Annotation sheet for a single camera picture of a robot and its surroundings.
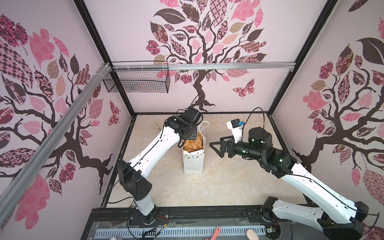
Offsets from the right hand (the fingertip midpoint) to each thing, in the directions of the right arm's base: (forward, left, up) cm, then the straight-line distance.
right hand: (216, 140), depth 63 cm
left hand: (+11, +13, -11) cm, 20 cm away
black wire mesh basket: (+72, +56, -17) cm, 93 cm away
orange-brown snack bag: (+8, +10, -16) cm, 20 cm away
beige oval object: (-32, -16, -32) cm, 48 cm away
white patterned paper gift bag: (-2, +11, -18) cm, 21 cm away
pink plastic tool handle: (-31, +1, -33) cm, 45 cm away
